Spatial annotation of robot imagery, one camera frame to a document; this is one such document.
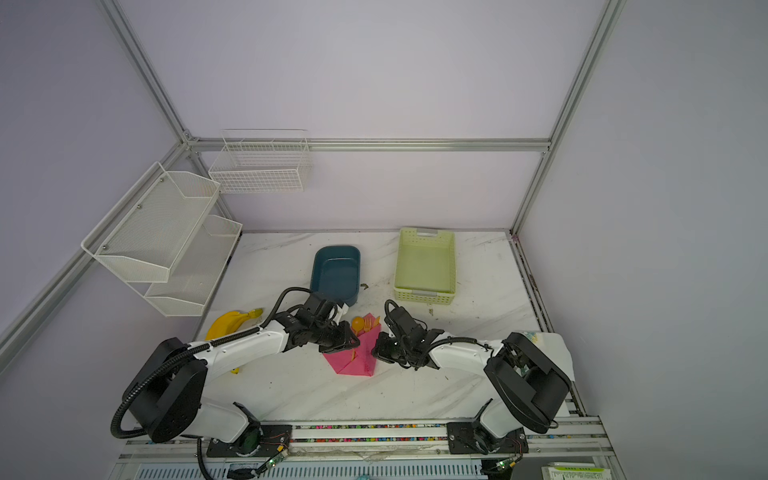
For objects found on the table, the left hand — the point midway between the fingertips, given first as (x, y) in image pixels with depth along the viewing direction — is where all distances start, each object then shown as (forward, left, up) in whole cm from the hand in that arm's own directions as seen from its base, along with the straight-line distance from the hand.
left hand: (357, 345), depth 83 cm
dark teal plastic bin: (+28, +10, -4) cm, 30 cm away
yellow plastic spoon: (+9, +1, -5) cm, 10 cm away
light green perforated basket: (+35, -23, -7) cm, 42 cm away
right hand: (-2, -3, -2) cm, 4 cm away
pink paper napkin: (-3, -2, -4) cm, 6 cm away
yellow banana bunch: (+8, +41, -3) cm, 42 cm away
